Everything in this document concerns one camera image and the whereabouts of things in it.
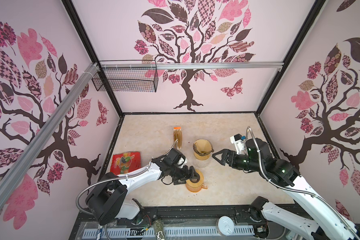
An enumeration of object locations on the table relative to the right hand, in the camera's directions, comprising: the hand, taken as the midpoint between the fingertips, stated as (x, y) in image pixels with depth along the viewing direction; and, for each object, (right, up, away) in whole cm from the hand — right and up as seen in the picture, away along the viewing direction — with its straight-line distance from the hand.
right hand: (218, 156), depth 66 cm
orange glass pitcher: (-9, -21, +15) cm, 28 cm away
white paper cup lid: (+4, -32, +1) cm, 32 cm away
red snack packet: (-52, -9, +22) cm, 57 cm away
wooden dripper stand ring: (-5, -4, +17) cm, 19 cm away
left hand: (-11, -16, +12) cm, 23 cm away
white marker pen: (-55, -36, +3) cm, 66 cm away
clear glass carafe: (-5, -10, +26) cm, 29 cm away
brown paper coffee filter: (-4, +2, +17) cm, 18 cm away
